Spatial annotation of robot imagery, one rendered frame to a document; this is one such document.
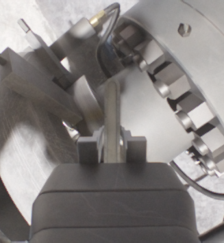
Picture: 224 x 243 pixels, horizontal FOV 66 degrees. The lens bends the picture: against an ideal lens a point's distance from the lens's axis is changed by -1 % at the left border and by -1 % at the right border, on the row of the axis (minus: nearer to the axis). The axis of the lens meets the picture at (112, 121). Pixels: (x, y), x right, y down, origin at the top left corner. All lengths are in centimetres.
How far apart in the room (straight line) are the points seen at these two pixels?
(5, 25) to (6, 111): 116
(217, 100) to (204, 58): 8
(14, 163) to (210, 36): 38
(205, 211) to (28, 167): 150
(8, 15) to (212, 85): 133
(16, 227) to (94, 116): 107
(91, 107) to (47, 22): 99
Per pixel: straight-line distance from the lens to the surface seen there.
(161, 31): 38
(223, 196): 68
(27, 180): 29
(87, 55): 123
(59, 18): 133
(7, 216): 134
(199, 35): 37
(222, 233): 65
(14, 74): 30
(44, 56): 58
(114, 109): 16
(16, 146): 30
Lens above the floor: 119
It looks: 78 degrees down
